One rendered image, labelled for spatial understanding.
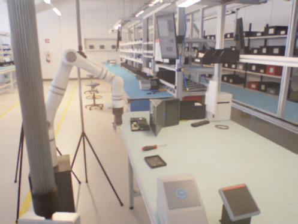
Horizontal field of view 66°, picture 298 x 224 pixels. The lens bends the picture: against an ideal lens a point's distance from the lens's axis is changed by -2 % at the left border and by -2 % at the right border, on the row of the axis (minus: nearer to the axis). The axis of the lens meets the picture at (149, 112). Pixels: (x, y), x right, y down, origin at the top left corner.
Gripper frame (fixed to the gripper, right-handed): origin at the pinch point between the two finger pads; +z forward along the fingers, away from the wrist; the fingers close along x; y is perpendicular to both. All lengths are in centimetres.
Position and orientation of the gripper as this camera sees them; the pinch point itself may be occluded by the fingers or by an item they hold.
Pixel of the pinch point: (114, 133)
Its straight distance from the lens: 161.5
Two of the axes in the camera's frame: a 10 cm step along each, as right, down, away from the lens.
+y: 9.4, -0.9, 3.2
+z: 0.0, 9.7, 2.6
